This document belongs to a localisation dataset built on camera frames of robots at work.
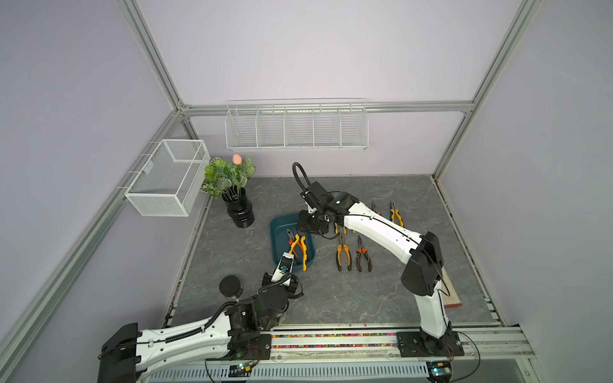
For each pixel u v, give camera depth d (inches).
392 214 41.4
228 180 34.1
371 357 28.9
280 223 39.7
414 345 29.1
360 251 36.9
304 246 30.8
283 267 24.3
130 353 18.2
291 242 30.4
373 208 42.6
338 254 36.8
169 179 33.3
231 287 31.8
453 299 32.5
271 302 21.4
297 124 38.8
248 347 25.6
